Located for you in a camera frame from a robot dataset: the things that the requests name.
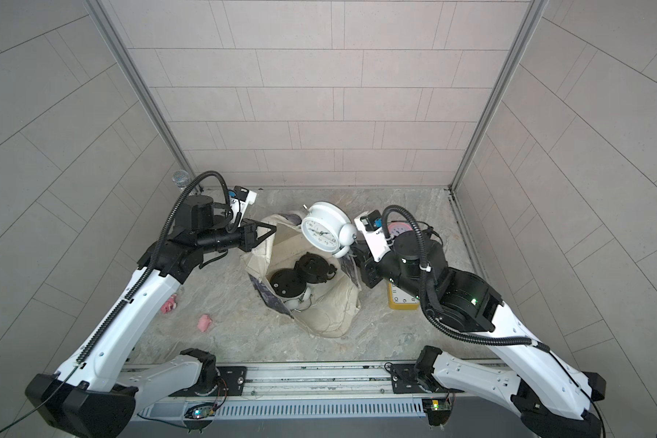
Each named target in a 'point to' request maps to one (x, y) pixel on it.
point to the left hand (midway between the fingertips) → (278, 227)
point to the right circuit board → (438, 411)
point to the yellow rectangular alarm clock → (400, 299)
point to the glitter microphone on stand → (181, 178)
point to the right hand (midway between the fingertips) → (351, 247)
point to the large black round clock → (315, 268)
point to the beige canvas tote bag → (331, 312)
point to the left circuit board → (201, 411)
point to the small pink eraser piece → (203, 322)
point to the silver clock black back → (290, 286)
